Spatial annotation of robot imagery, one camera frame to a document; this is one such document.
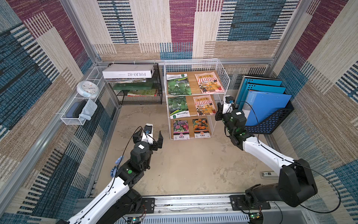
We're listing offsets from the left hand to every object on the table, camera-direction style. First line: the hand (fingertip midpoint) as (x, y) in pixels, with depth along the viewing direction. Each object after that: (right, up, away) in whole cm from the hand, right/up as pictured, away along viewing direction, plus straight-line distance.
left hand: (150, 130), depth 73 cm
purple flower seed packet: (+16, -3, +29) cm, 33 cm away
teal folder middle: (+65, +25, +15) cm, 71 cm away
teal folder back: (+64, +30, +18) cm, 73 cm away
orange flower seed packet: (+31, -1, +29) cm, 42 cm away
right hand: (+38, +15, +6) cm, 41 cm away
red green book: (-10, +24, +26) cm, 37 cm away
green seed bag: (+14, +13, +10) cm, 22 cm away
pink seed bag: (+30, +14, +11) cm, 35 cm away
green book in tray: (-17, +27, +22) cm, 39 cm away
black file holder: (+73, 0, +20) cm, 76 cm away
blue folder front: (+64, +15, +12) cm, 67 cm away
